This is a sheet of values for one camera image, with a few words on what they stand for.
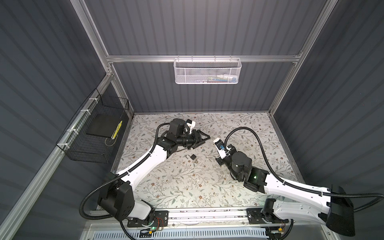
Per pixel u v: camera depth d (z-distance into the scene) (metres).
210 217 0.76
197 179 0.87
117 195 0.41
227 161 0.63
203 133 0.72
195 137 0.68
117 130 0.74
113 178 0.43
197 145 0.70
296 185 0.47
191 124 0.74
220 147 0.59
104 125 0.75
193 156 0.96
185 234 0.77
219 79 0.92
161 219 0.72
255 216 0.73
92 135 0.72
